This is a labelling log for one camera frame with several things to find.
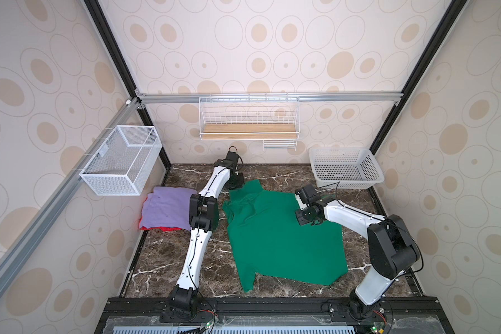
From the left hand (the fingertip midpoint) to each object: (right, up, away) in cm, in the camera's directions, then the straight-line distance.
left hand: (244, 181), depth 109 cm
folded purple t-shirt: (-35, -12, -13) cm, 39 cm away
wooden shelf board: (+3, +22, -17) cm, 28 cm away
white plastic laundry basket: (+62, +9, +11) cm, 64 cm away
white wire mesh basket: (-63, +9, -2) cm, 63 cm away
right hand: (+26, -16, -15) cm, 35 cm away
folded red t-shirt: (-36, -21, -17) cm, 45 cm away
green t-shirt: (+12, -26, -18) cm, 34 cm away
